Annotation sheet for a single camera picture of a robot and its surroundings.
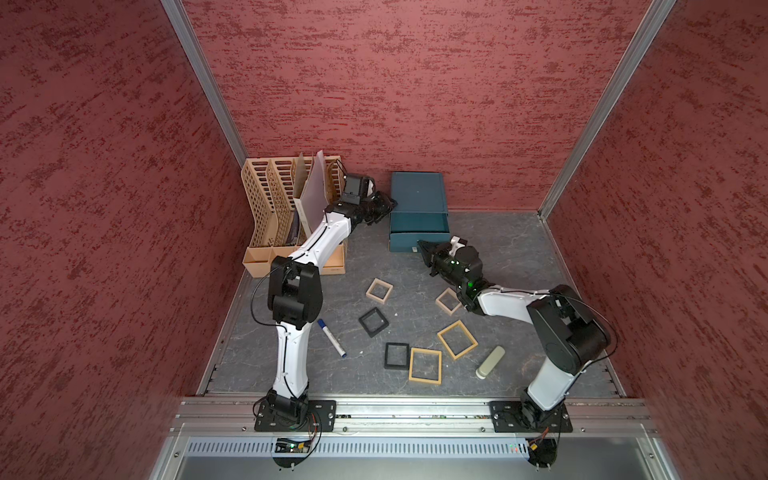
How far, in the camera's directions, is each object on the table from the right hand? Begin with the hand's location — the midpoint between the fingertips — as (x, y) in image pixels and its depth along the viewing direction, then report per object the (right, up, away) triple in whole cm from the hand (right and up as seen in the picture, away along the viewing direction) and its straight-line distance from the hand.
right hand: (414, 245), depth 87 cm
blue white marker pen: (-25, -28, 0) cm, 37 cm away
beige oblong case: (+21, -33, -6) cm, 40 cm away
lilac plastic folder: (-30, +15, +2) cm, 34 cm away
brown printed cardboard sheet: (-37, +23, +9) cm, 45 cm away
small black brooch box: (-13, -25, +4) cm, 28 cm away
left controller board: (-33, -50, -15) cm, 61 cm away
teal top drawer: (-2, +5, +3) cm, 6 cm away
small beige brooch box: (-11, -16, +11) cm, 22 cm away
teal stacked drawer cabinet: (+2, +10, +2) cm, 11 cm away
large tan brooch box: (+16, -26, 0) cm, 31 cm away
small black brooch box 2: (-5, -33, -3) cm, 33 cm away
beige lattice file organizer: (-48, +6, +17) cm, 51 cm away
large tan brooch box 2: (+3, -35, -4) cm, 35 cm away
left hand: (-6, +11, +6) cm, 14 cm away
